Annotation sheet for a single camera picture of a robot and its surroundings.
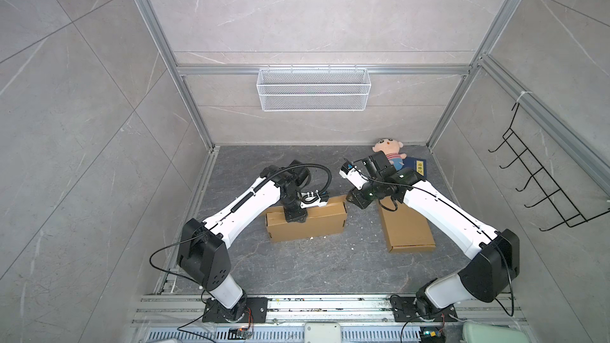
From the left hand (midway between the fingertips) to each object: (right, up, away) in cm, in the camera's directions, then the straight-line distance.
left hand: (300, 208), depth 81 cm
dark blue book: (+55, +15, +30) cm, 64 cm away
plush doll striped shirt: (+42, +23, +29) cm, 56 cm away
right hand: (+18, +5, 0) cm, 18 cm away
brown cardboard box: (+39, -9, +6) cm, 40 cm away
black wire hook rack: (+70, +3, -21) cm, 74 cm away
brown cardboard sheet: (+7, -4, -2) cm, 8 cm away
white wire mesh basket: (+15, +48, +20) cm, 54 cm away
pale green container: (+54, -34, -13) cm, 65 cm away
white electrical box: (+7, -35, -12) cm, 37 cm away
